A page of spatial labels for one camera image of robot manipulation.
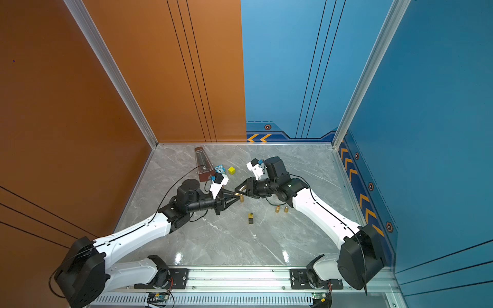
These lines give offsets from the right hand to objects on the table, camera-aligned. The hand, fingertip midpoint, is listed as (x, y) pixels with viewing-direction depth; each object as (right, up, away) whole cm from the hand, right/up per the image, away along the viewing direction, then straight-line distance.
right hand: (238, 190), depth 73 cm
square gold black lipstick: (+4, -16, +20) cm, 26 cm away
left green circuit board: (-30, -41, -1) cm, 51 cm away
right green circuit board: (+30, -40, -3) cm, 50 cm away
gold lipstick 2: (+1, -3, 0) cm, 3 cm away
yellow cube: (-6, +6, +32) cm, 33 cm away
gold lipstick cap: (+22, -11, +17) cm, 30 cm away
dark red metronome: (-19, +8, +25) cm, 32 cm away
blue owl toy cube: (-13, +7, +33) cm, 36 cm away
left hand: (0, -2, +1) cm, 2 cm away
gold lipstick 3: (+17, -11, +16) cm, 26 cm away
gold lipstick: (0, -1, -1) cm, 1 cm away
